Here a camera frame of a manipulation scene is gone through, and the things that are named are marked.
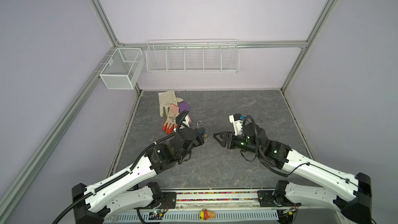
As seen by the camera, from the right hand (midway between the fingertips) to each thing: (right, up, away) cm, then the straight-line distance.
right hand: (216, 137), depth 68 cm
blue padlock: (-7, +4, 0) cm, 8 cm away
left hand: (-5, +1, +2) cm, 6 cm away
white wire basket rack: (-13, +46, +30) cm, 56 cm away
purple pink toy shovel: (-20, +13, +44) cm, 51 cm away
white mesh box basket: (-59, +37, +31) cm, 76 cm away
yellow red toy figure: (-5, -34, 0) cm, 35 cm away
